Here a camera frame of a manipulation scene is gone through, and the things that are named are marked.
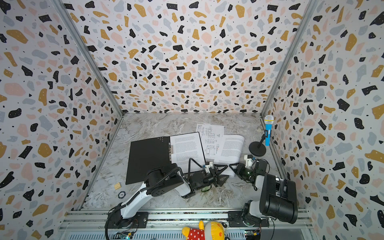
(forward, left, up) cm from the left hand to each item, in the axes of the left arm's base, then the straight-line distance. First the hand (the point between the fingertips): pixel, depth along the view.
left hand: (230, 171), depth 79 cm
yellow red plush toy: (-25, +11, -4) cm, 28 cm away
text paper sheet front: (+19, +24, -12) cm, 33 cm away
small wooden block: (-3, +63, -11) cm, 64 cm away
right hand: (+8, -3, -8) cm, 11 cm away
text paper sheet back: (+16, -3, -9) cm, 18 cm away
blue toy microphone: (+23, -22, +14) cm, 35 cm away
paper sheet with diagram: (+33, +7, -13) cm, 36 cm away
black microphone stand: (+20, -23, -11) cm, 32 cm away
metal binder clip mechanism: (+19, +36, -12) cm, 42 cm away
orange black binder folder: (+17, +52, -12) cm, 56 cm away
